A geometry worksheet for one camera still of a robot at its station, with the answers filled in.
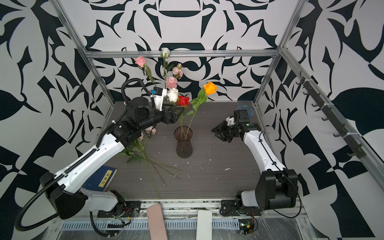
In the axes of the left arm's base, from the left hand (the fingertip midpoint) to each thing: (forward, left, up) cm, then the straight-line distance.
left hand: (179, 103), depth 65 cm
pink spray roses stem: (+22, +5, -6) cm, 24 cm away
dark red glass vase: (-1, -1, -37) cm, 38 cm away
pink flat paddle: (-40, +11, -37) cm, 55 cm away
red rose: (+8, -1, -7) cm, 10 cm away
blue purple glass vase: (+13, -38, -18) cm, 44 cm away
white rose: (+35, +9, -5) cm, 37 cm away
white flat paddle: (-42, -10, -35) cm, 56 cm away
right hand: (-1, -17, -20) cm, 26 cm away
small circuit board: (-42, -30, -40) cm, 65 cm away
